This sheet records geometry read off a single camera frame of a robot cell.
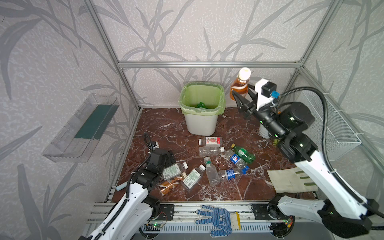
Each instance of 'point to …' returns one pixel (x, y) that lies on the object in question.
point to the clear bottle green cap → (212, 172)
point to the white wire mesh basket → (341, 138)
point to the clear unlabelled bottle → (210, 151)
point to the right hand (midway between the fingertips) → (240, 83)
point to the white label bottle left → (174, 170)
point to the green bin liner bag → (211, 94)
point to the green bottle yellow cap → (244, 154)
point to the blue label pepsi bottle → (234, 158)
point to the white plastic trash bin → (201, 125)
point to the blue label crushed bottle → (230, 174)
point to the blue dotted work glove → (225, 221)
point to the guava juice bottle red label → (210, 140)
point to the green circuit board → (157, 225)
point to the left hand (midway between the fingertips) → (168, 150)
